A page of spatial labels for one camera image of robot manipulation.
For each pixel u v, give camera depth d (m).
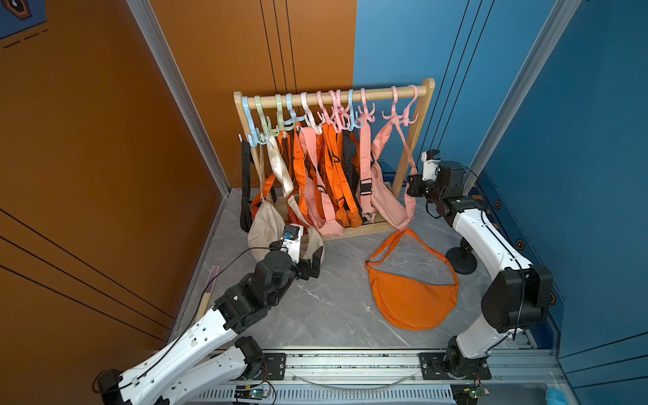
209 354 0.47
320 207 0.85
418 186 0.75
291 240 0.57
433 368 0.72
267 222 0.88
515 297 0.45
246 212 0.87
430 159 0.72
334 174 0.78
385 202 0.99
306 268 0.60
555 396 0.66
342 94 0.65
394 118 0.74
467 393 0.70
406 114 0.74
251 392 0.70
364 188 0.87
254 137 0.68
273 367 0.74
